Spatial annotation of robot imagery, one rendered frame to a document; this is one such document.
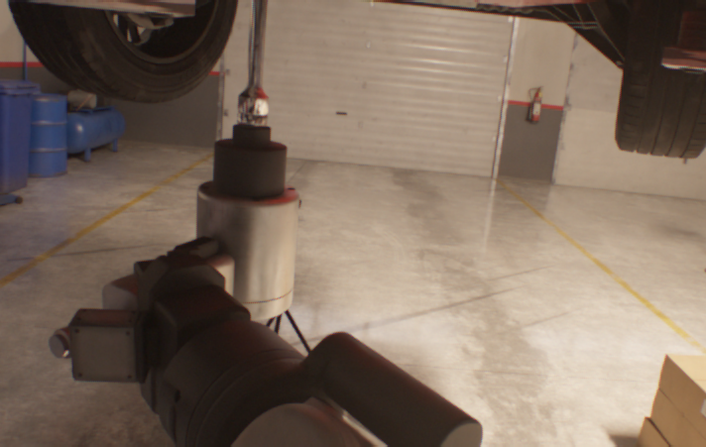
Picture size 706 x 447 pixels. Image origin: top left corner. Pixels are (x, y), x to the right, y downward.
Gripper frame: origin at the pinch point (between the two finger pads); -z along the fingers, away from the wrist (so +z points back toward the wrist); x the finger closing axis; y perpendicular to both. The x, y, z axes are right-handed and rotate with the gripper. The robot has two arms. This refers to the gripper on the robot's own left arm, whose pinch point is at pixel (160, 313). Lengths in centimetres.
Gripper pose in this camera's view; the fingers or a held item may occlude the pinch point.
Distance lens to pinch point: 46.8
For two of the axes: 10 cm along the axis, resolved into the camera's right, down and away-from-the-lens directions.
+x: 0.9, -9.5, -2.9
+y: -7.8, 1.1, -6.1
